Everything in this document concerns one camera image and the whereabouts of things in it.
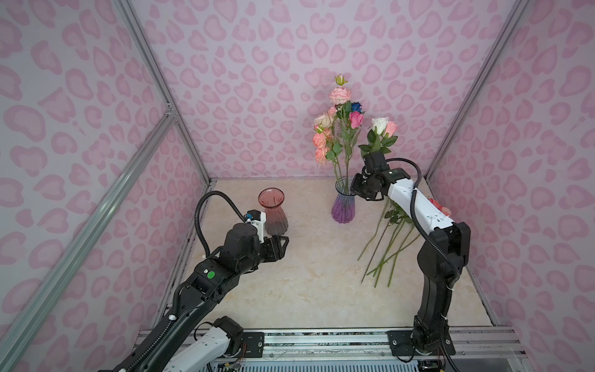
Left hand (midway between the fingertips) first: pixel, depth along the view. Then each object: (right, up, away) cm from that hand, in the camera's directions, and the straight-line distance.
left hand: (283, 237), depth 70 cm
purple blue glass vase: (+23, +6, +28) cm, 37 cm away
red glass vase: (-6, +11, +21) cm, 24 cm away
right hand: (+25, +17, +20) cm, 36 cm away
